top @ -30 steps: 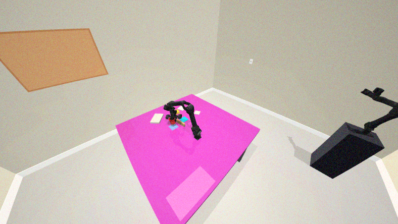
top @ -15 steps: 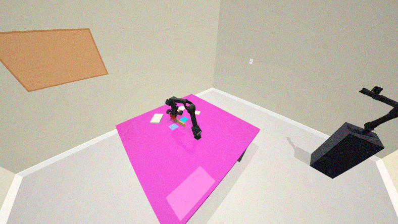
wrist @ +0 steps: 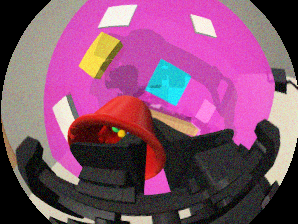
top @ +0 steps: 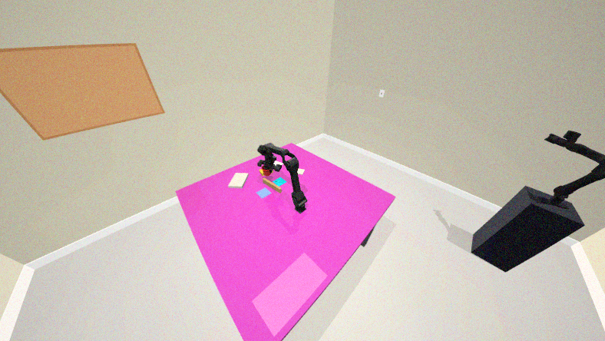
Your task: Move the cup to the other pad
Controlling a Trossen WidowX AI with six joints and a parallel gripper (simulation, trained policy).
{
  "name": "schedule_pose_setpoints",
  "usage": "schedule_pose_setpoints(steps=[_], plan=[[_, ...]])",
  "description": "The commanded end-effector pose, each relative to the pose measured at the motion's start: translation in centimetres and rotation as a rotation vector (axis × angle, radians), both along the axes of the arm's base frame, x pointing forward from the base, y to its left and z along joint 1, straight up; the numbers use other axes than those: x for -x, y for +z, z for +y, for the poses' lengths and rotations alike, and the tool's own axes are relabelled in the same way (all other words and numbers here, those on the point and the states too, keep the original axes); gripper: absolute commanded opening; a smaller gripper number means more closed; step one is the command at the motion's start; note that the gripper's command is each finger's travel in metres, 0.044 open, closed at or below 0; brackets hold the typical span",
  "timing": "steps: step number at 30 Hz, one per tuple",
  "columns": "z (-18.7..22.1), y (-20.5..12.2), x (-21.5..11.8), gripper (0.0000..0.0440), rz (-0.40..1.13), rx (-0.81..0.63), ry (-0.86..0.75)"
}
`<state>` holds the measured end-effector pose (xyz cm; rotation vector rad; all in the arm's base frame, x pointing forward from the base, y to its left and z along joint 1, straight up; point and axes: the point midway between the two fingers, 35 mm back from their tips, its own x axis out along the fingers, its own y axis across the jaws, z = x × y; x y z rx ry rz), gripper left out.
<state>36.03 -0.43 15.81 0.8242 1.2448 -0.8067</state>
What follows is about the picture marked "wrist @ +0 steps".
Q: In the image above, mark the yellow block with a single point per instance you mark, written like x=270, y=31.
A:
x=99, y=55

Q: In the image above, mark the tan rectangular bar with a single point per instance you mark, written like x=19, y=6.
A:
x=178, y=124

